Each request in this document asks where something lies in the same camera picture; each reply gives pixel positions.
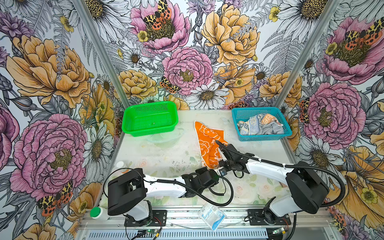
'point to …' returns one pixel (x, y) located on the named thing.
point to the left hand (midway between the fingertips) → (206, 171)
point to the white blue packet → (213, 217)
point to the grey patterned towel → (261, 124)
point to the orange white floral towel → (209, 148)
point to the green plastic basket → (141, 119)
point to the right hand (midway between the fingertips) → (223, 169)
